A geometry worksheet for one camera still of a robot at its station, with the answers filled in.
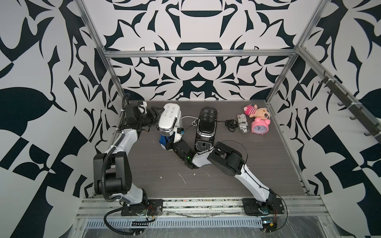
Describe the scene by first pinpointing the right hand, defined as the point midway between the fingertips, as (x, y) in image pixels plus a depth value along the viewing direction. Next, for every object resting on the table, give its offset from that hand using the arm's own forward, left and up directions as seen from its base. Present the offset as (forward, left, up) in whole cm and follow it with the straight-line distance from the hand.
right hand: (164, 132), depth 92 cm
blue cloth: (-4, +1, -3) cm, 5 cm away
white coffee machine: (-1, -6, +13) cm, 15 cm away
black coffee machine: (-6, -24, +12) cm, 28 cm away
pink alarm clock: (+6, -61, -4) cm, 62 cm away
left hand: (+7, 0, +12) cm, 14 cm away
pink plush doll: (+18, -61, -4) cm, 64 cm away
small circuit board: (-46, -53, -11) cm, 71 cm away
